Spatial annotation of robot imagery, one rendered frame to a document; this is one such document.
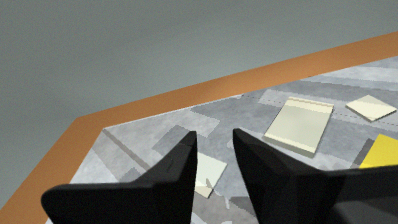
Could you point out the yellow block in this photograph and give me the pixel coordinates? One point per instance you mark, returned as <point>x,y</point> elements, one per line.
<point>384,152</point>

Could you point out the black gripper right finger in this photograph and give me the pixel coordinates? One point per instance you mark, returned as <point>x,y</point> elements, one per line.
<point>284,190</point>

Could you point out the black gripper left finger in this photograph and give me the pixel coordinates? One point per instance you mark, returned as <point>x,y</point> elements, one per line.
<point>162,195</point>

